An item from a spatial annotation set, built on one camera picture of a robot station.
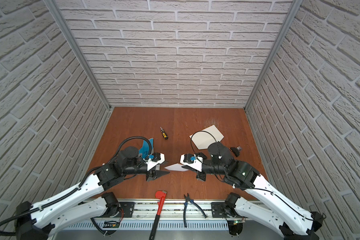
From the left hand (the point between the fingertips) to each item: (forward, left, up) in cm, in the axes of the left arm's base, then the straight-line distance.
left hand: (168, 165), depth 67 cm
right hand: (-2, -8, +5) cm, 9 cm away
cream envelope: (+26, -22, -21) cm, 39 cm away
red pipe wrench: (-8, +5, -20) cm, 22 cm away
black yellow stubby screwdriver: (+30, +5, -18) cm, 36 cm away
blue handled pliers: (-11, -9, -20) cm, 25 cm away
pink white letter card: (-3, -4, +5) cm, 7 cm away
